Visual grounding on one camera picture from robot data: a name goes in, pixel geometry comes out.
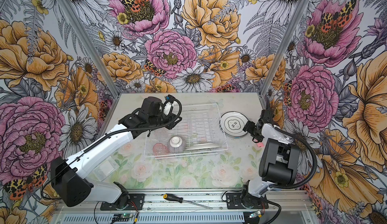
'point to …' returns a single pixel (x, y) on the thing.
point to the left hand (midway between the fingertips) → (177, 122)
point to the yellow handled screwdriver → (180, 200)
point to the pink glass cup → (159, 149)
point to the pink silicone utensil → (260, 145)
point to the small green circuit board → (122, 215)
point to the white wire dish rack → (200, 129)
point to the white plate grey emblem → (232, 123)
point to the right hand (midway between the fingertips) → (248, 134)
